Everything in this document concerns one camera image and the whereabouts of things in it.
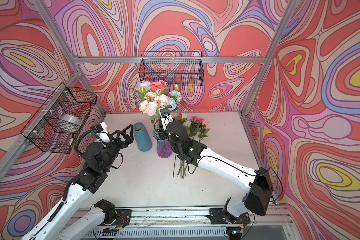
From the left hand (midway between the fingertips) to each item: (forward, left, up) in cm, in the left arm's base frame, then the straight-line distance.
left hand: (128, 127), depth 68 cm
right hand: (+4, -16, 0) cm, 17 cm away
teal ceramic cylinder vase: (+7, -2, -22) cm, 23 cm away
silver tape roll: (+7, +30, -2) cm, 31 cm away
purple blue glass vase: (+9, -13, -32) cm, 36 cm away
